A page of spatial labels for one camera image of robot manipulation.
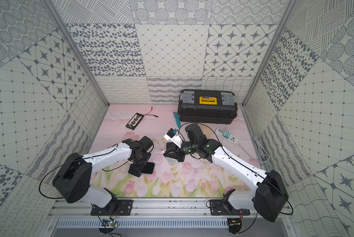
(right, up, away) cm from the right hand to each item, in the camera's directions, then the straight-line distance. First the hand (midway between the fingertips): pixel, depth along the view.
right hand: (166, 154), depth 71 cm
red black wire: (-19, +20, +46) cm, 54 cm away
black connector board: (-28, +15, +38) cm, 49 cm away
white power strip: (+41, +4, +28) cm, 50 cm away
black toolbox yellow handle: (+25, +25, +27) cm, 44 cm away
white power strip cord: (+61, -7, +24) cm, 66 cm away
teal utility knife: (+4, +17, +40) cm, 44 cm away
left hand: (-13, -8, +16) cm, 22 cm away
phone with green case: (-12, -11, +13) cm, 21 cm away
